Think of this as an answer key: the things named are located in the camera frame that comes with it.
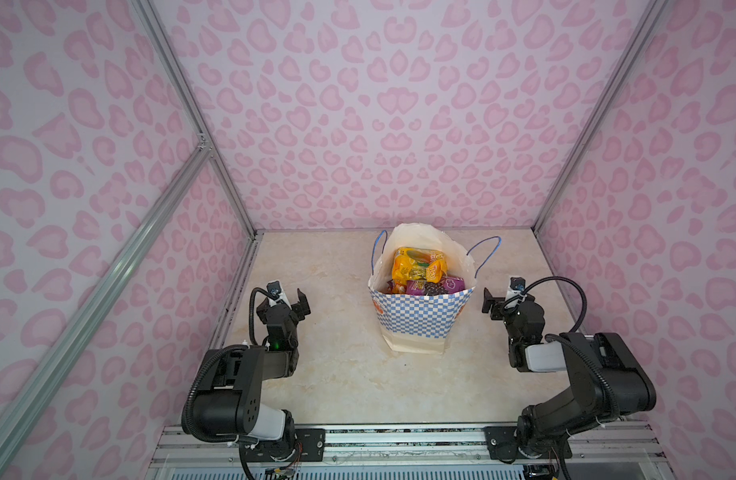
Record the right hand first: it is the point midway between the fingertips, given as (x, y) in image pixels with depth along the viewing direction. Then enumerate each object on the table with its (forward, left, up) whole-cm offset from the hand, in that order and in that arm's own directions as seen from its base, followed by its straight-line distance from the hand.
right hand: (504, 286), depth 91 cm
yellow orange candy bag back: (+1, +28, +9) cm, 30 cm away
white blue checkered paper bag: (-16, +26, +5) cm, 31 cm away
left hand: (-3, +66, +2) cm, 66 cm away
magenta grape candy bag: (-6, +19, +8) cm, 22 cm away
